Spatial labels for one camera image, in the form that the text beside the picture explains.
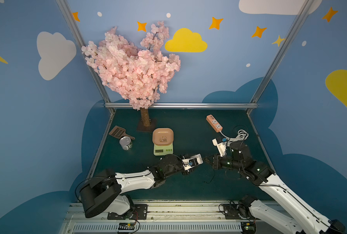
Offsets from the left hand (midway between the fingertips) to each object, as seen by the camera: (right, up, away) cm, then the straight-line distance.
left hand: (197, 155), depth 76 cm
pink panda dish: (-20, +8, +25) cm, 33 cm away
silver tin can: (-44, +4, +18) cm, 48 cm away
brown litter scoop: (-53, +10, +31) cm, 63 cm away
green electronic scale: (-20, -1, +20) cm, 28 cm away
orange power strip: (+19, +17, +35) cm, 43 cm away
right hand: (+4, 0, -4) cm, 5 cm away
